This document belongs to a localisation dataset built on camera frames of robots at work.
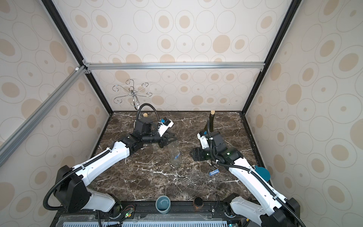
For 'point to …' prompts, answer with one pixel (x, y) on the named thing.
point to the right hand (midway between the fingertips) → (200, 151)
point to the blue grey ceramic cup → (162, 204)
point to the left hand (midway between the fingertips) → (178, 136)
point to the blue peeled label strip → (214, 172)
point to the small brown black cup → (198, 203)
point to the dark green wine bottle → (211, 117)
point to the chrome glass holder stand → (132, 91)
